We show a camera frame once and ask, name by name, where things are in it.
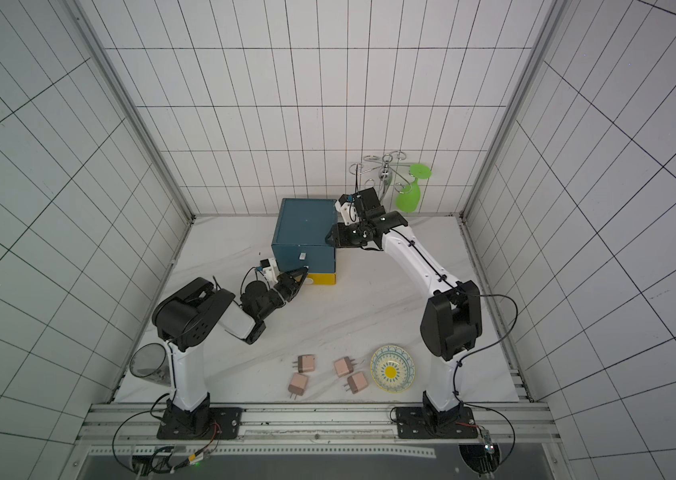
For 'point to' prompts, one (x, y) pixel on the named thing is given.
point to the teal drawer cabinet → (299, 237)
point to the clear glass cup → (150, 361)
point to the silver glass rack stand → (391, 171)
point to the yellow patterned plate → (392, 369)
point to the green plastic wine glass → (408, 197)
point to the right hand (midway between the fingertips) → (322, 240)
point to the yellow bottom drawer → (323, 279)
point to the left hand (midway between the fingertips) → (309, 273)
